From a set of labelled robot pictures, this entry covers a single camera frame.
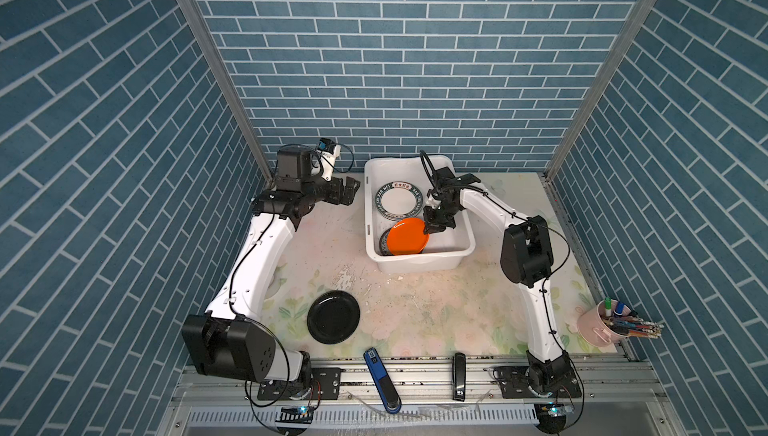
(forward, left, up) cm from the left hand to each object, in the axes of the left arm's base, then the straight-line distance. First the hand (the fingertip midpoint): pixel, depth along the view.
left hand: (345, 177), depth 77 cm
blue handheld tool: (-42, -9, -29) cm, 52 cm away
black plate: (-25, +5, -31) cm, 40 cm away
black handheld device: (-40, -29, -28) cm, 56 cm away
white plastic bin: (-11, -28, -18) cm, 35 cm away
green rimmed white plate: (+16, -15, -28) cm, 35 cm away
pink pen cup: (-31, -68, -21) cm, 77 cm away
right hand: (+1, -22, -24) cm, 33 cm away
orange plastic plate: (0, -18, -28) cm, 33 cm away
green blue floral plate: (-2, -10, -30) cm, 31 cm away
